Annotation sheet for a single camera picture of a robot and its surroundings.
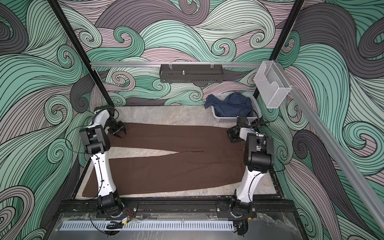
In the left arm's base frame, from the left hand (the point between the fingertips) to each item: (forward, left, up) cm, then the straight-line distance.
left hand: (123, 132), depth 103 cm
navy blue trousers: (+24, -81, +7) cm, 84 cm away
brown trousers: (-18, -57, +1) cm, 60 cm away
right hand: (0, -75, +2) cm, 75 cm away
